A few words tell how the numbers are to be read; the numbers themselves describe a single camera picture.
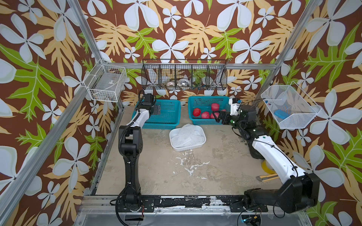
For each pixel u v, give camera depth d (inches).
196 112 43.5
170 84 37.8
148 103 32.3
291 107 32.2
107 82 33.9
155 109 37.8
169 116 45.2
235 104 27.3
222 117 27.6
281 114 32.9
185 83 38.0
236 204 28.8
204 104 46.8
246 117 23.4
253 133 22.3
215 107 44.3
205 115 42.0
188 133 36.7
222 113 27.2
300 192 15.7
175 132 38.1
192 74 35.9
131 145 23.3
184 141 35.7
